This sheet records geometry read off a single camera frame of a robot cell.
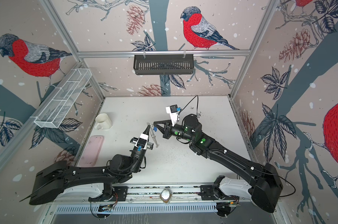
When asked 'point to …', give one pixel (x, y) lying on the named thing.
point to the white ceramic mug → (103, 122)
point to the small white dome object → (165, 196)
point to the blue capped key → (155, 129)
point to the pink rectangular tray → (91, 151)
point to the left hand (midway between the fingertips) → (146, 126)
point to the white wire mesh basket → (62, 98)
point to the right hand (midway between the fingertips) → (152, 126)
